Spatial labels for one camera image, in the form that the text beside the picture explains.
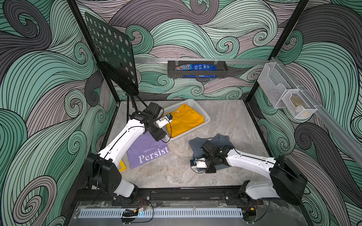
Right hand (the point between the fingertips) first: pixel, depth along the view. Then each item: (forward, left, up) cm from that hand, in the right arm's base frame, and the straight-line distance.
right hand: (204, 164), depth 84 cm
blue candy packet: (+53, +3, +34) cm, 63 cm away
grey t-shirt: (+15, -12, +1) cm, 19 cm away
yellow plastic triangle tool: (-2, +49, 0) cm, 49 cm away
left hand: (+15, +27, +18) cm, 35 cm away
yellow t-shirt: (+32, +12, +4) cm, 34 cm away
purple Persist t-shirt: (+10, +37, +1) cm, 39 cm away
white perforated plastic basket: (+40, +18, +7) cm, 45 cm away
